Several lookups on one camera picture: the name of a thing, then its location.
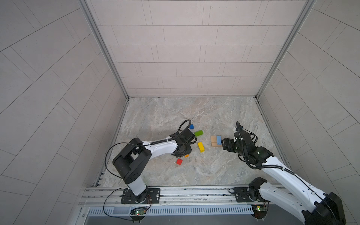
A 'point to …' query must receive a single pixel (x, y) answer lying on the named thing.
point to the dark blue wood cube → (191, 126)
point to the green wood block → (198, 133)
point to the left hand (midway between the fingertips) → (192, 150)
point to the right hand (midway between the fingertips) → (225, 142)
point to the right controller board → (260, 211)
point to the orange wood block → (186, 155)
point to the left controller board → (138, 211)
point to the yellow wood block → (201, 147)
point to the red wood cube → (179, 161)
